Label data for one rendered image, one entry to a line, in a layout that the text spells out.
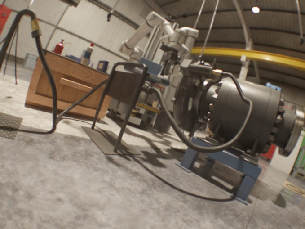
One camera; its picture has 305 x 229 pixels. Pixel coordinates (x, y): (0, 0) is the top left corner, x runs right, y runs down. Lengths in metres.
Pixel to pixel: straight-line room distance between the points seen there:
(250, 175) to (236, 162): 0.13
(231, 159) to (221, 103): 0.44
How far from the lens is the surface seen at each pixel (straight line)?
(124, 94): 0.95
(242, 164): 1.02
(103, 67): 1.44
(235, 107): 1.16
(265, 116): 1.14
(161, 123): 2.27
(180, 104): 1.26
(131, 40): 1.85
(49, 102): 1.32
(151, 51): 2.29
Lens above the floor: 0.36
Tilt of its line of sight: 4 degrees down
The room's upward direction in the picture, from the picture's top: 21 degrees clockwise
